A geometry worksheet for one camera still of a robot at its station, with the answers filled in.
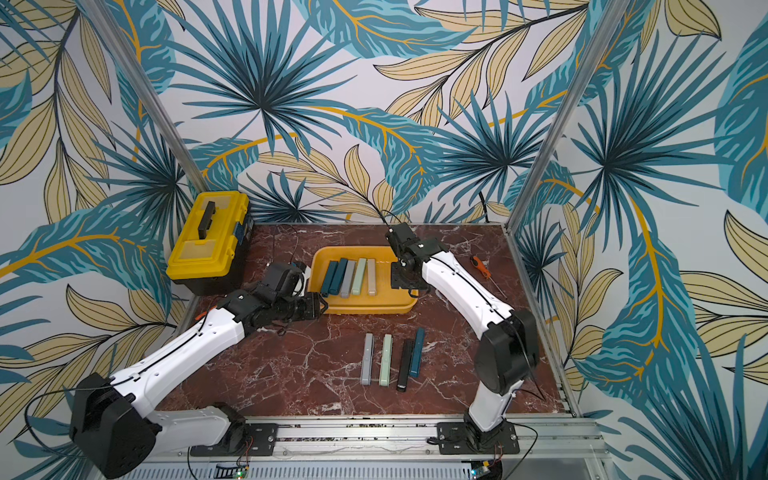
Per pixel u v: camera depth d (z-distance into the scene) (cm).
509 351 45
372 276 100
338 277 101
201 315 93
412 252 59
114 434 38
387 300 102
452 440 73
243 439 68
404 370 83
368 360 84
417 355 86
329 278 101
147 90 80
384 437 76
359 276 100
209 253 87
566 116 86
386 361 84
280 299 63
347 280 100
